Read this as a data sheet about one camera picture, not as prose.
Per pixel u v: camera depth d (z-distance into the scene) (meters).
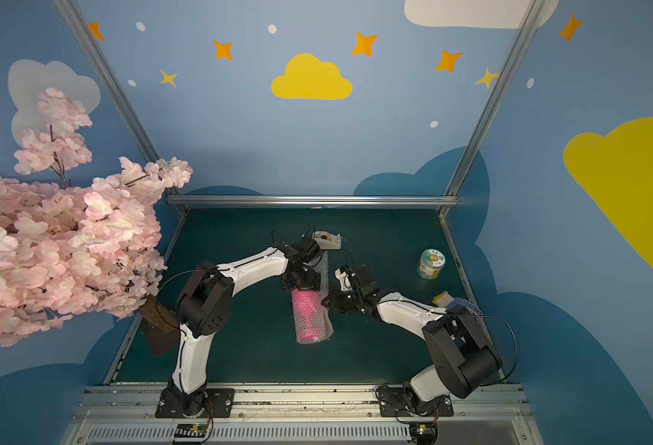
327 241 1.07
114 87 0.82
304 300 0.86
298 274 0.81
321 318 0.83
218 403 0.74
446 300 0.95
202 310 0.53
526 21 0.72
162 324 0.83
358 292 0.70
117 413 0.75
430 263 0.96
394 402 0.75
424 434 0.73
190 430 0.73
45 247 0.44
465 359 0.44
